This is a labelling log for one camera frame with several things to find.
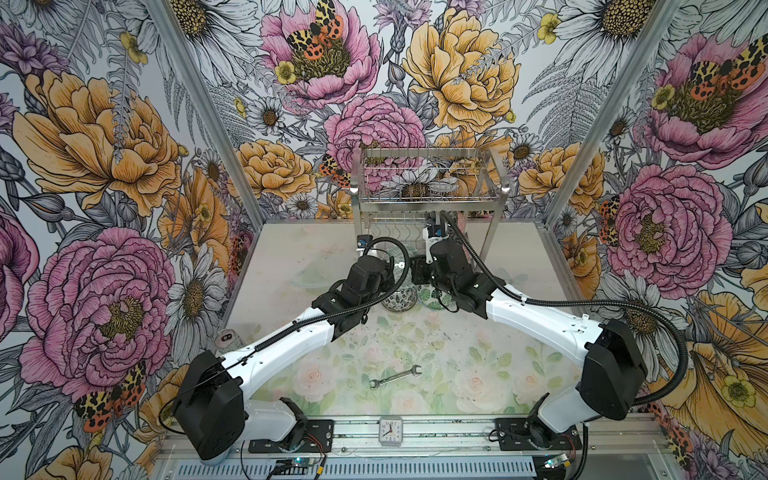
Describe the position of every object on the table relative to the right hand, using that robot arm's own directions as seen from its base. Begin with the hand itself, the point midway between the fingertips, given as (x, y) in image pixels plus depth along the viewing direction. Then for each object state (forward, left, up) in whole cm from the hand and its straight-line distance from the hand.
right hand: (412, 269), depth 82 cm
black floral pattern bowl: (+3, +2, -20) cm, 20 cm away
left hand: (-1, +7, +1) cm, 7 cm away
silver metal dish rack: (+42, +4, -7) cm, 43 cm away
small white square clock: (-35, +7, -19) cm, 40 cm away
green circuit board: (-41, +30, -22) cm, 55 cm away
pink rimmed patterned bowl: (+27, -19, -9) cm, 34 cm away
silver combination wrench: (-23, +11, -21) cm, 33 cm away
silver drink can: (-16, +47, -6) cm, 50 cm away
